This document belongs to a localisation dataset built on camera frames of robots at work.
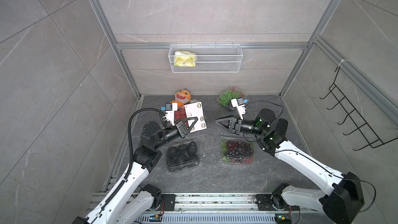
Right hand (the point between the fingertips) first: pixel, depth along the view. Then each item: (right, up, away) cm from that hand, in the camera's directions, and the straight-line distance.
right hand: (217, 123), depth 62 cm
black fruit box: (-17, -20, +22) cm, 34 cm away
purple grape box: (+13, -17, +22) cm, 30 cm away
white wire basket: (0, +39, +39) cm, 55 cm away
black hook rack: (+61, -2, +1) cm, 61 cm away
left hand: (-8, +2, 0) cm, 8 cm away
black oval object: (+47, -6, +38) cm, 61 cm away
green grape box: (+16, +17, +49) cm, 54 cm away
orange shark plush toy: (-20, +14, +45) cm, 52 cm away
